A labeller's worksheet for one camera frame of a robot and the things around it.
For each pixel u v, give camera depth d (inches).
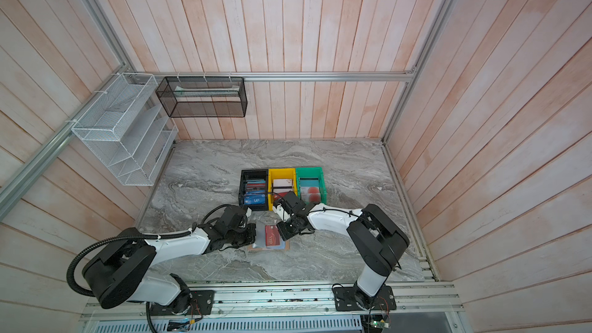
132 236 19.1
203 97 41.0
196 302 28.6
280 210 32.7
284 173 39.5
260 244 33.1
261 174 39.7
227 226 27.2
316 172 39.3
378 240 18.2
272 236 33.8
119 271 16.9
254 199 37.6
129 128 28.8
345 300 28.9
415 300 29.5
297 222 26.0
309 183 40.1
